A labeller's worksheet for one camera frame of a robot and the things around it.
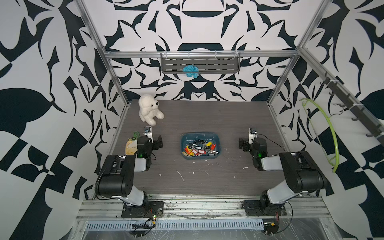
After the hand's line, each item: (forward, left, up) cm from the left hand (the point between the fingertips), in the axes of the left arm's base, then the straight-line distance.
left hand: (151, 133), depth 94 cm
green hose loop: (-3, -89, +25) cm, 93 cm away
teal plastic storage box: (-6, -31, -6) cm, 32 cm away
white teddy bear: (+13, +2, +6) cm, 15 cm away
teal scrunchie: (+27, -26, +26) cm, 45 cm away
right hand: (-3, -61, -2) cm, 61 cm away
